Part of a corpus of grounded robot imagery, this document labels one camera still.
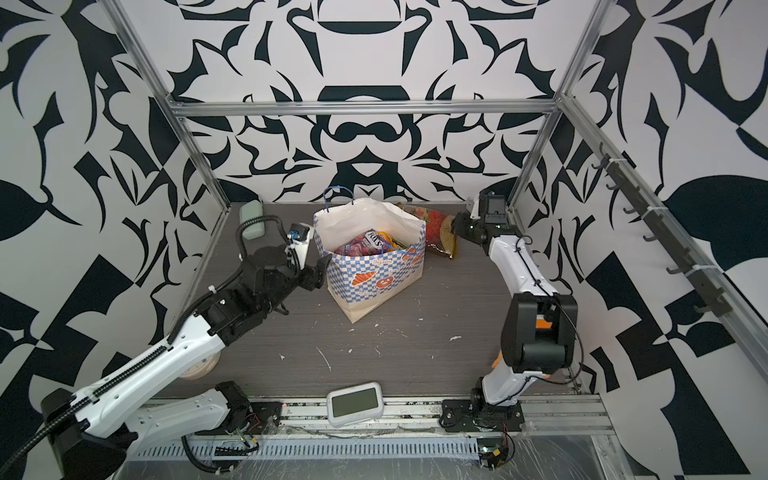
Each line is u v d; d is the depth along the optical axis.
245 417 0.69
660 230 0.55
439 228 1.05
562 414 0.76
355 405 0.73
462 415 0.74
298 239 0.59
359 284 0.78
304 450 0.65
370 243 0.90
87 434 0.38
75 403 0.39
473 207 0.82
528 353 0.46
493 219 0.69
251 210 1.17
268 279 0.52
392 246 0.91
